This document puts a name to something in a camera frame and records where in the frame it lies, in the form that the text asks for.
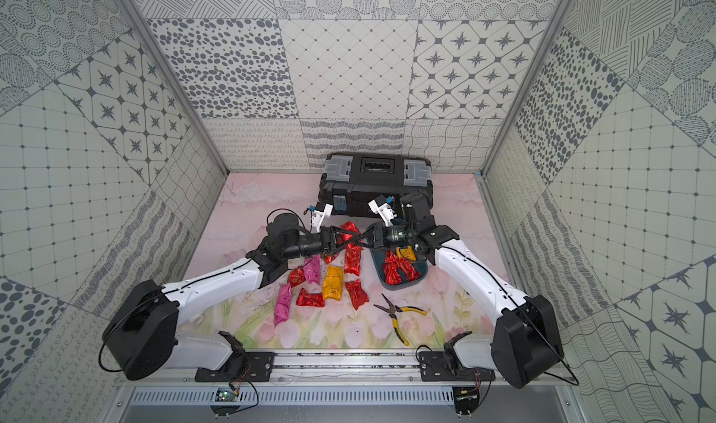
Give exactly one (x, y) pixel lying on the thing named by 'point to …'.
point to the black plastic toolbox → (350, 181)
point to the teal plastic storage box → (378, 256)
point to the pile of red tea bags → (392, 266)
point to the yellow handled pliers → (393, 308)
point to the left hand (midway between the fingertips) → (357, 233)
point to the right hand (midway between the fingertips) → (357, 245)
